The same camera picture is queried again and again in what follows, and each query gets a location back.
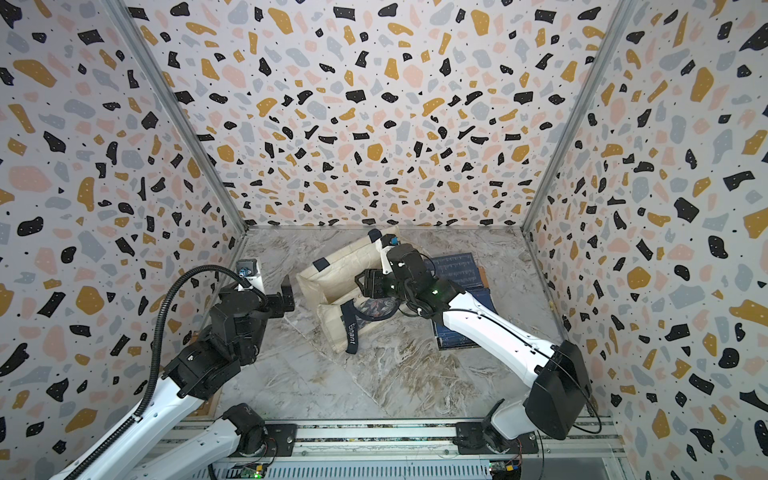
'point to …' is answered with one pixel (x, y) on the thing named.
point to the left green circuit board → (256, 472)
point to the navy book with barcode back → (460, 270)
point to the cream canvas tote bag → (330, 283)
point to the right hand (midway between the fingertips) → (364, 278)
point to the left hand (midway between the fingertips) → (269, 279)
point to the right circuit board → (505, 469)
